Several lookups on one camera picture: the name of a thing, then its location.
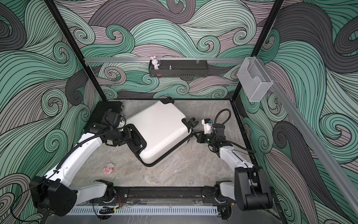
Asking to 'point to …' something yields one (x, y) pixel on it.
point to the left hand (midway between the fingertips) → (132, 137)
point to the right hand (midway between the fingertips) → (194, 133)
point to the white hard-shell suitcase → (158, 132)
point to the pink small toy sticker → (108, 169)
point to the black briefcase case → (102, 107)
